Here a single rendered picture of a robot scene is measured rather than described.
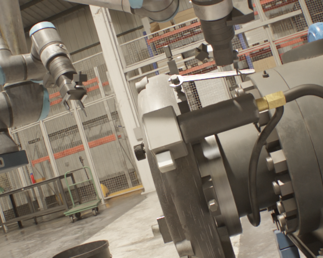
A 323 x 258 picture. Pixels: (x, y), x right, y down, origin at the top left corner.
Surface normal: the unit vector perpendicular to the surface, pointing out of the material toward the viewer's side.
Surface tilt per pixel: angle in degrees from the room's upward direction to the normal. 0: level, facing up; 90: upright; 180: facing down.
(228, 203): 111
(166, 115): 67
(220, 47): 148
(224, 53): 118
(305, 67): 33
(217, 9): 139
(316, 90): 99
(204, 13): 126
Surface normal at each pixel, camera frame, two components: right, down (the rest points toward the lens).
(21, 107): 0.57, 0.05
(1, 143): 0.52, -0.55
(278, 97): -0.24, -0.49
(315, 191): 0.02, 0.37
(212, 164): -0.17, -0.22
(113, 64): -0.22, 0.02
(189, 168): 0.38, -0.32
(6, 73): 0.59, 0.36
